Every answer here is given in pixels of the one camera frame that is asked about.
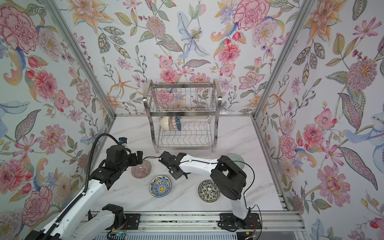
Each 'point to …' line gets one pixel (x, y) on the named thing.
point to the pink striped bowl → (142, 170)
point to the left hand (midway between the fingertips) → (137, 153)
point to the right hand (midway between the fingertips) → (179, 169)
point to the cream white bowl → (164, 123)
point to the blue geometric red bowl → (175, 123)
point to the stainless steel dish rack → (183, 114)
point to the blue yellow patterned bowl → (160, 186)
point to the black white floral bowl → (208, 191)
